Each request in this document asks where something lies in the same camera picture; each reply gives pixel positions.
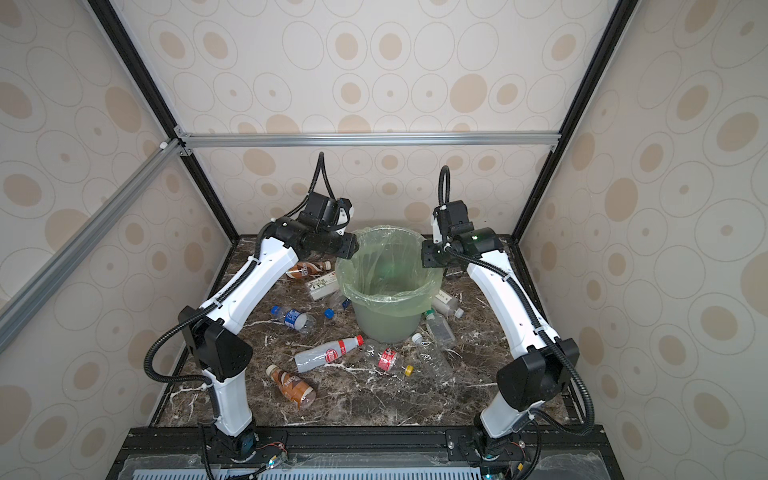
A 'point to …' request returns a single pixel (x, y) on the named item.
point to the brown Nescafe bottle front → (296, 391)
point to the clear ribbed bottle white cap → (434, 360)
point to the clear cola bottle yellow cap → (388, 361)
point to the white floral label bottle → (322, 285)
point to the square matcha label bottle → (447, 304)
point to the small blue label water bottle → (301, 321)
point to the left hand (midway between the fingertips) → (360, 239)
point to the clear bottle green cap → (441, 334)
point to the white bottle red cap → (327, 355)
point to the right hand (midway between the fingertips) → (430, 254)
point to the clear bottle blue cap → (331, 313)
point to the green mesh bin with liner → (385, 285)
